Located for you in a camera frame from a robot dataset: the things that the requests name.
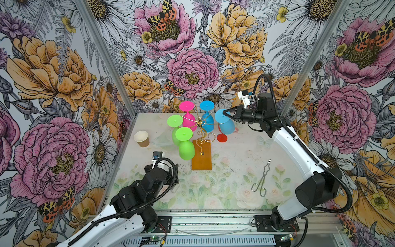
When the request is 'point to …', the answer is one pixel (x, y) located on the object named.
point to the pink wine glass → (189, 120)
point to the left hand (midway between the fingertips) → (167, 169)
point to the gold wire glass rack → (202, 160)
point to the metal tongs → (261, 182)
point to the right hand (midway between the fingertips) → (224, 116)
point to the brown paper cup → (142, 138)
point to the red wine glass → (221, 137)
